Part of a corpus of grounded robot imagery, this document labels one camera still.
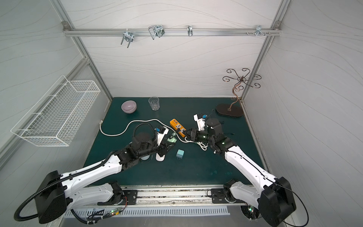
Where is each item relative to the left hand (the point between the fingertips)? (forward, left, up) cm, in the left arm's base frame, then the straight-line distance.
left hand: (173, 142), depth 74 cm
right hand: (+5, -6, +3) cm, 8 cm away
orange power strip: (+22, +2, -17) cm, 28 cm away
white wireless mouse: (-2, +10, -17) cm, 20 cm away
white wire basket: (+6, +58, +13) cm, 59 cm away
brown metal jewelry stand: (+39, -39, -17) cm, 58 cm away
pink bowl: (+39, +40, -15) cm, 57 cm away
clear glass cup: (+44, +20, -14) cm, 50 cm away
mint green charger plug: (+1, -3, -17) cm, 18 cm away
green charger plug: (0, -1, +2) cm, 2 cm away
